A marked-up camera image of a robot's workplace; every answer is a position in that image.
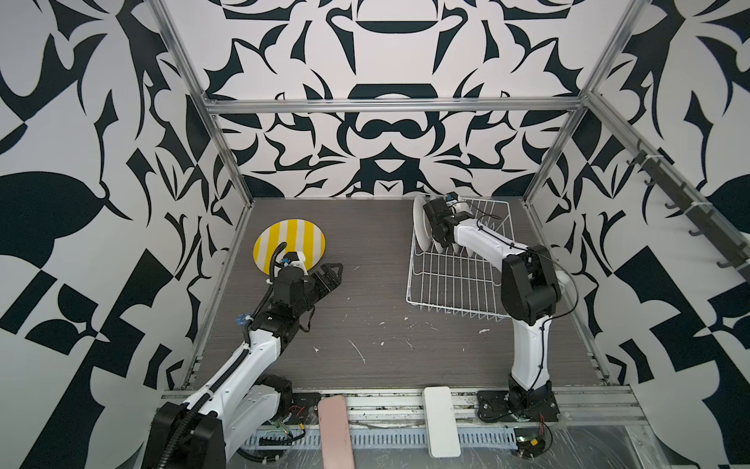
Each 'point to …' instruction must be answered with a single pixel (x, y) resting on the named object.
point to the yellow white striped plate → (299, 234)
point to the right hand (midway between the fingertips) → (467, 222)
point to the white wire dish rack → (456, 279)
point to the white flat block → (441, 428)
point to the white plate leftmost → (420, 224)
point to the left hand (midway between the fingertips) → (332, 267)
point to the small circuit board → (530, 441)
